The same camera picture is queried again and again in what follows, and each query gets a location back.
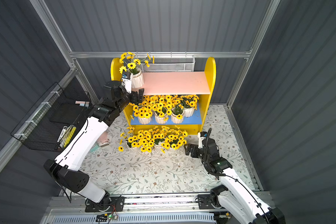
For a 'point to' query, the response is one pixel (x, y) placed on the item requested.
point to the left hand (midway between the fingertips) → (132, 86)
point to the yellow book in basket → (68, 136)
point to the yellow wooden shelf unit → (171, 103)
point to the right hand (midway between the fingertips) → (192, 146)
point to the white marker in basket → (63, 132)
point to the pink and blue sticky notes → (82, 103)
